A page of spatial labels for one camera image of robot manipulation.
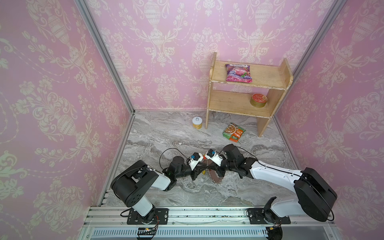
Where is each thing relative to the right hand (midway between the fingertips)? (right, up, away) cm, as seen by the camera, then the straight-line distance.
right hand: (210, 165), depth 84 cm
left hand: (-2, -1, -1) cm, 3 cm away
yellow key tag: (-3, -5, +4) cm, 7 cm away
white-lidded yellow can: (-7, +24, +24) cm, 35 cm away
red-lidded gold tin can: (+31, +38, +8) cm, 50 cm away
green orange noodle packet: (+19, +18, +22) cm, 34 cm away
